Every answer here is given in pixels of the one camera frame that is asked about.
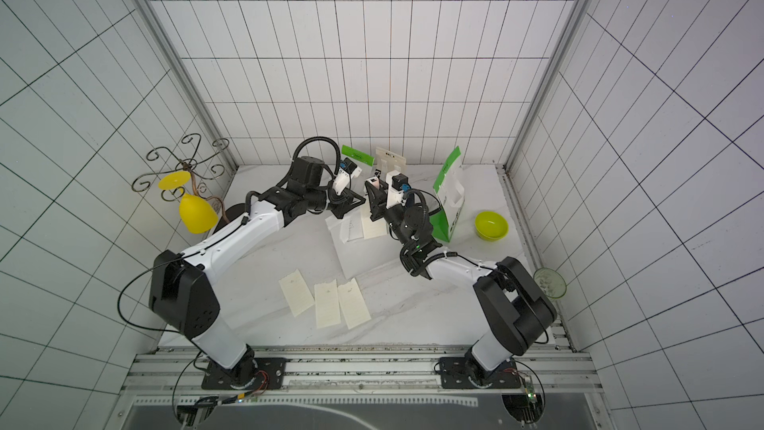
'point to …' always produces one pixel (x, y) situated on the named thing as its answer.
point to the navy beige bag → (387, 161)
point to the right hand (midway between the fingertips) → (376, 174)
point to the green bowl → (490, 226)
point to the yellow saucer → (174, 180)
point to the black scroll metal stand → (163, 161)
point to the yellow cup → (197, 215)
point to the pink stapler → (374, 180)
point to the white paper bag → (353, 253)
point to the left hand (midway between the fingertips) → (359, 205)
